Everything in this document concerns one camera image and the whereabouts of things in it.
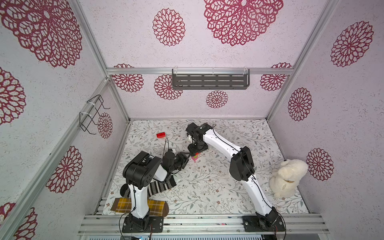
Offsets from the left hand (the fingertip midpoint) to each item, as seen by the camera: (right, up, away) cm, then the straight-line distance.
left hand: (191, 156), depth 96 cm
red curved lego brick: (-22, +13, +14) cm, 29 cm away
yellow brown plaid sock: (-17, -25, -17) cm, 35 cm away
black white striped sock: (-22, -17, -11) cm, 30 cm away
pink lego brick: (+2, -2, 0) cm, 3 cm away
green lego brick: (+3, 0, -1) cm, 3 cm away
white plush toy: (+46, -8, -23) cm, 52 cm away
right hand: (+1, +3, -2) cm, 4 cm away
